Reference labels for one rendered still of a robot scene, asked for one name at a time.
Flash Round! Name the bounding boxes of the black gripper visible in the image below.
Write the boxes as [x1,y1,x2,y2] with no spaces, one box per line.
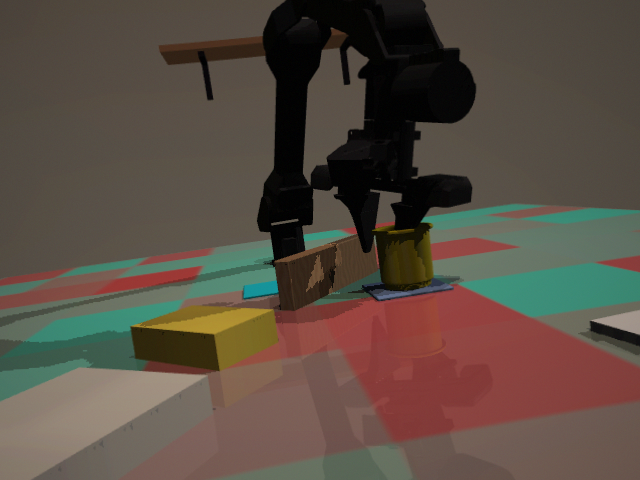
[310,120,472,253]

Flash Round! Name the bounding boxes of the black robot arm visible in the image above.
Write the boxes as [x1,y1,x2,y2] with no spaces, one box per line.
[257,0,476,267]

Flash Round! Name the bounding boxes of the yellow flat block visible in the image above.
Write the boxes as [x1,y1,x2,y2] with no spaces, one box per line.
[130,305,279,371]

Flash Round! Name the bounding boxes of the brown wooden plank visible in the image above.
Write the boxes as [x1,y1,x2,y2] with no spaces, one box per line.
[274,234,378,311]

